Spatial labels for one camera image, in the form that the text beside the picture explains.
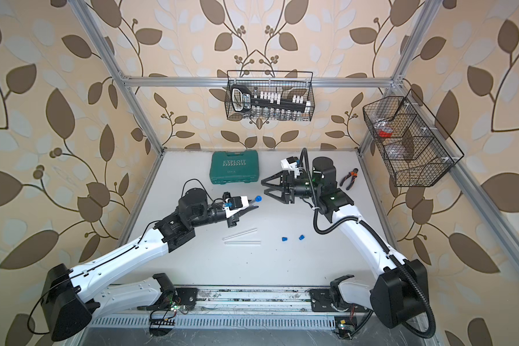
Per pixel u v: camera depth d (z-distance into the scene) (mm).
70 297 387
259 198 578
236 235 905
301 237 889
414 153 739
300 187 637
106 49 825
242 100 845
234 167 1081
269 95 824
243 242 900
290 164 688
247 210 576
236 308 736
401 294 390
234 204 539
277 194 680
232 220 606
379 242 446
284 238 887
